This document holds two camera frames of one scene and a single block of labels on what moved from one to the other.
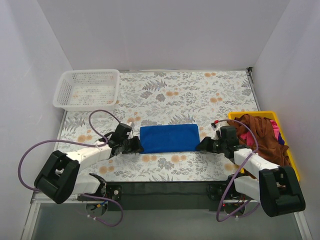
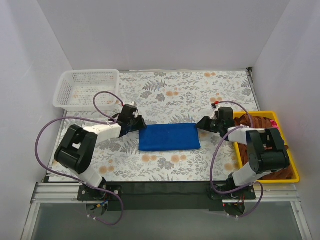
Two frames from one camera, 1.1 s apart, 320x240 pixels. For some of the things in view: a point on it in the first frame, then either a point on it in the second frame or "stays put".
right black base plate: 215,191 stays put
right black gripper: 210,145 -> 208,123
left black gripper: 132,145 -> 136,121
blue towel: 170,138 stays put
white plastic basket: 87,90 stays put
